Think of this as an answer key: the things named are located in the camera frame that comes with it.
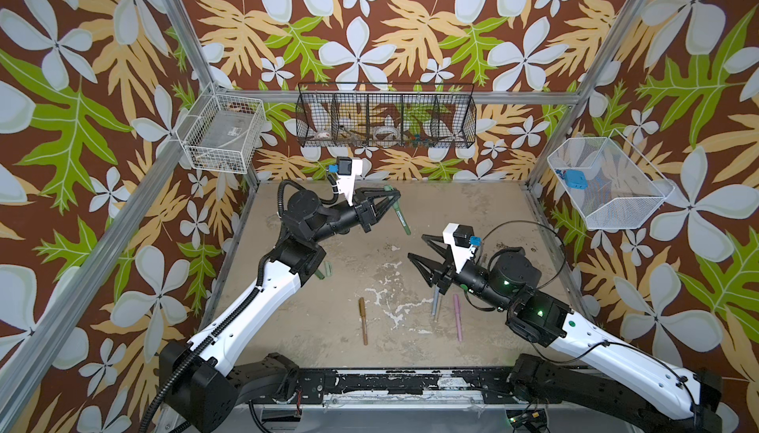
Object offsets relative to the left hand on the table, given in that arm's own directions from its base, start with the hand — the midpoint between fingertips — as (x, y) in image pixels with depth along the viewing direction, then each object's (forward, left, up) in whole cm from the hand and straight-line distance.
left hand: (397, 192), depth 59 cm
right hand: (-8, -4, -8) cm, 12 cm away
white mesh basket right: (+14, -63, -12) cm, 65 cm away
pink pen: (-11, -21, -42) cm, 49 cm away
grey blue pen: (-6, -14, -42) cm, 45 cm away
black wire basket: (+46, +1, -12) cm, 47 cm away
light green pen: (+5, +20, -43) cm, 48 cm away
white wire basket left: (+32, +51, -10) cm, 61 cm away
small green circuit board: (-34, -35, -45) cm, 67 cm away
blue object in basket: (+22, -55, -17) cm, 62 cm away
